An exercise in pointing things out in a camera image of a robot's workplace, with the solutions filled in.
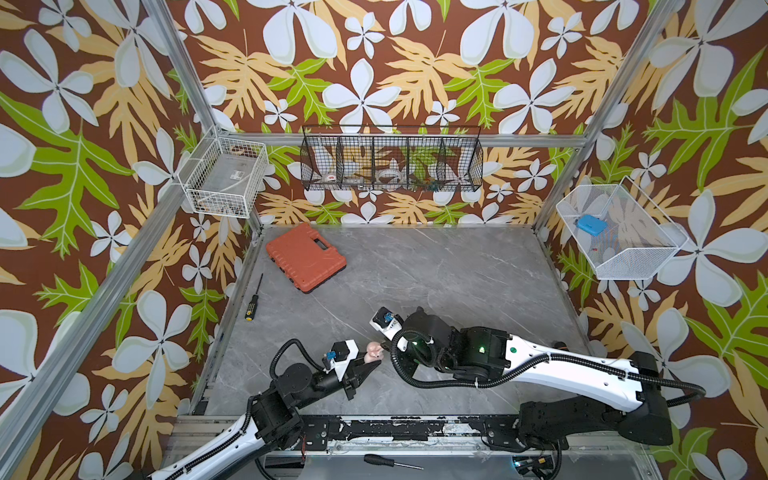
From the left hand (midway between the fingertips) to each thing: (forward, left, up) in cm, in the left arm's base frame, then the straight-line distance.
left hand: (377, 355), depth 70 cm
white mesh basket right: (+32, -67, +10) cm, 74 cm away
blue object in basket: (+35, -62, +9) cm, 72 cm away
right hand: (+1, -1, +4) cm, 4 cm away
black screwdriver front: (-20, -3, -16) cm, 26 cm away
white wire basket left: (+47, +46, +17) cm, 68 cm away
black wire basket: (+61, -4, +13) cm, 63 cm away
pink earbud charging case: (0, +1, +3) cm, 3 cm away
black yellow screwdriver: (+18, +41, -16) cm, 48 cm away
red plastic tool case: (+40, +27, -13) cm, 50 cm away
